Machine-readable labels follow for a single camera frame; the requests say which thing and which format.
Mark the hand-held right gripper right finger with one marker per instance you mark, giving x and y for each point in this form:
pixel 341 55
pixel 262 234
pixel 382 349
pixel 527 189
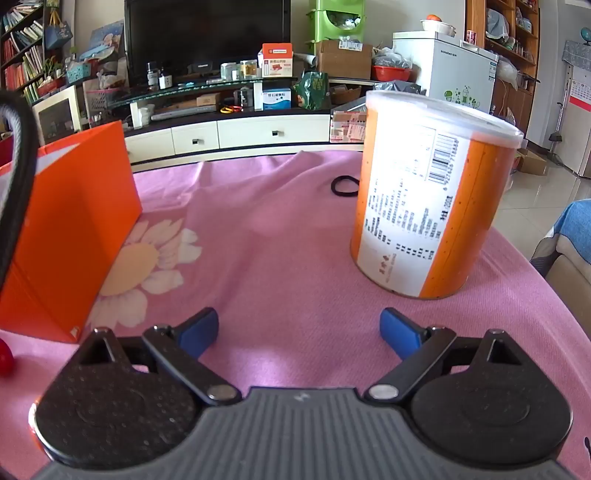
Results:
pixel 399 332

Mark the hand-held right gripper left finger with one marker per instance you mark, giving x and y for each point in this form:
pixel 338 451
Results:
pixel 198 330

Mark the red round fruit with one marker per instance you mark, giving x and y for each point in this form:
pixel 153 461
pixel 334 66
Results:
pixel 4 357

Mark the pink floral tablecloth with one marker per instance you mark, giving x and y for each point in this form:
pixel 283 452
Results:
pixel 277 254

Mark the orange can with white label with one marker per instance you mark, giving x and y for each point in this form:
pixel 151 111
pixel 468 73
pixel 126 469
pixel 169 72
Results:
pixel 461 221

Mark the beige armchair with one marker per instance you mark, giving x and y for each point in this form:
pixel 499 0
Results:
pixel 568 272

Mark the white and black television stand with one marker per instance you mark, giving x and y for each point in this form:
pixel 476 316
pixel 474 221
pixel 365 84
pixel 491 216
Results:
pixel 240 134

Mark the blue cloth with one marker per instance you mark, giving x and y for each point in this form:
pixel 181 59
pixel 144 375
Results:
pixel 575 221

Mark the flat cardboard box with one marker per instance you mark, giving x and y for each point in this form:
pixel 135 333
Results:
pixel 532 161

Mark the yellow and red rings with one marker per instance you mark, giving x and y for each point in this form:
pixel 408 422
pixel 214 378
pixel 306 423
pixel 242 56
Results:
pixel 231 110

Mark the blue and white box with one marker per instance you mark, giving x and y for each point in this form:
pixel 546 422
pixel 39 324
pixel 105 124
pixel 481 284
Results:
pixel 277 99

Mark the grey plastic bag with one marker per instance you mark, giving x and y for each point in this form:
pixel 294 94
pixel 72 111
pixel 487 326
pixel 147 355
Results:
pixel 397 87

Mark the white label bottle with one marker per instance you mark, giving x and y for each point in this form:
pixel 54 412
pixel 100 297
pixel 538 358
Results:
pixel 165 81

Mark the green foil bag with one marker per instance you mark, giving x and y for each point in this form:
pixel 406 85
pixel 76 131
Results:
pixel 314 90

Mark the dark glass bottle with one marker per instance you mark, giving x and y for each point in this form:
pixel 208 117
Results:
pixel 153 76

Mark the red plastic basin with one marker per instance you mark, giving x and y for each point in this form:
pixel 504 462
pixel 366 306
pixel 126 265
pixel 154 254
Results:
pixel 390 74

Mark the white chest freezer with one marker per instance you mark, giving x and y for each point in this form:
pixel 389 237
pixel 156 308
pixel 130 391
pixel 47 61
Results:
pixel 452 74

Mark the orange and white medicine box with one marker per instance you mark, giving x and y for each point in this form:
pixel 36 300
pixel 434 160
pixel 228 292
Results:
pixel 277 67

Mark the brown cardboard box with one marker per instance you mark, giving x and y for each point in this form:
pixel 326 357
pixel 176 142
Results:
pixel 346 62

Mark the teal basket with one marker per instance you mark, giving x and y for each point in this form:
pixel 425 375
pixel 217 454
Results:
pixel 78 73

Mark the black flat television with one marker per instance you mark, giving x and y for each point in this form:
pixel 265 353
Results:
pixel 207 37

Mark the green stacked storage bins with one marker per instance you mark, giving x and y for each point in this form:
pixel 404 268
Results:
pixel 355 34

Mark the white bowl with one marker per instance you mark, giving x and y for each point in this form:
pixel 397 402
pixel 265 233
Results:
pixel 438 27

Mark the dark bookshelf with books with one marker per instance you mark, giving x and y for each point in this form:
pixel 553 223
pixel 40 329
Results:
pixel 27 60

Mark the wooden display shelf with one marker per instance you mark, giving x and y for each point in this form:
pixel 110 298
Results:
pixel 475 18

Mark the blue gift bag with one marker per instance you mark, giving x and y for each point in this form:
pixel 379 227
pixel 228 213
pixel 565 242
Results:
pixel 59 34

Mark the wall calendar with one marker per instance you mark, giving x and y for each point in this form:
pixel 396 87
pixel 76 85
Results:
pixel 581 94

